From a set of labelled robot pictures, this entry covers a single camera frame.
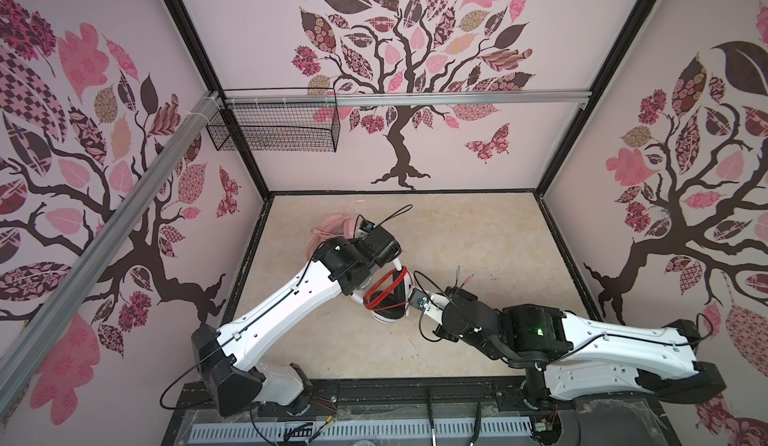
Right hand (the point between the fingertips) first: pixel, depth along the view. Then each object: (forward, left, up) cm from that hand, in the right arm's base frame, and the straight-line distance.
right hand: (431, 290), depth 65 cm
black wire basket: (+79, +57, -9) cm, 97 cm away
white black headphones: (-1, +9, -11) cm, 14 cm away
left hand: (+8, +21, -3) cm, 22 cm away
